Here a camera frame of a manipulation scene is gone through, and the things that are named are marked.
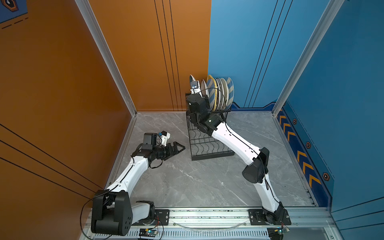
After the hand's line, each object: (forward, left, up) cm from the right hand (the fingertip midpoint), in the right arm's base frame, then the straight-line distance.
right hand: (199, 92), depth 76 cm
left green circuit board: (-55, +26, -40) cm, 73 cm away
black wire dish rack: (-7, -1, -37) cm, 38 cm away
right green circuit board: (-54, -37, -39) cm, 76 cm away
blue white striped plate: (+9, -19, -7) cm, 22 cm away
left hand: (-19, +11, -24) cm, 32 cm away
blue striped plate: (+13, -7, -7) cm, 17 cm away
